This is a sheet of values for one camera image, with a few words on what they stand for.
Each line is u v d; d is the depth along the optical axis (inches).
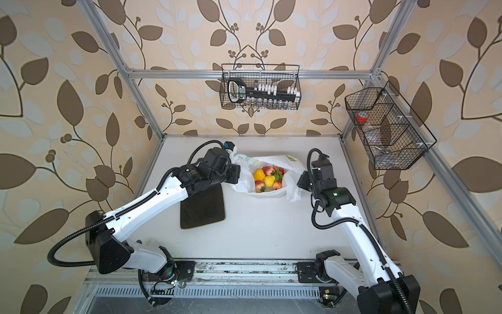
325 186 22.4
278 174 38.2
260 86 32.3
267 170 39.4
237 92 33.3
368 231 17.5
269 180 37.8
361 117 34.3
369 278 15.2
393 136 28.9
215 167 22.7
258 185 36.7
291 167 31.7
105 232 16.0
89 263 17.4
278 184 37.1
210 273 29.5
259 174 37.8
